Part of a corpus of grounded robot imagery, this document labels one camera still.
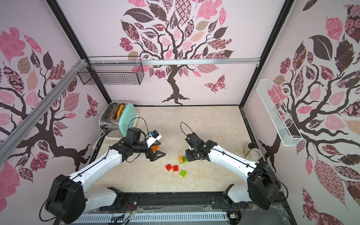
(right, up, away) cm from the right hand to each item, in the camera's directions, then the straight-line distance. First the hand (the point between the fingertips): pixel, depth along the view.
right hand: (190, 157), depth 82 cm
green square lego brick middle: (-4, -10, +1) cm, 11 cm away
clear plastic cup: (+37, +2, -1) cm, 38 cm away
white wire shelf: (+51, +19, -7) cm, 55 cm away
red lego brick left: (-13, -7, +3) cm, 15 cm away
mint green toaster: (-49, +24, +8) cm, 55 cm away
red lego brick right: (-9, -8, +2) cm, 12 cm away
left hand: (-18, +4, -2) cm, 18 cm away
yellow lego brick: (-6, -2, +2) cm, 6 cm away
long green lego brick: (-3, -3, +5) cm, 7 cm away
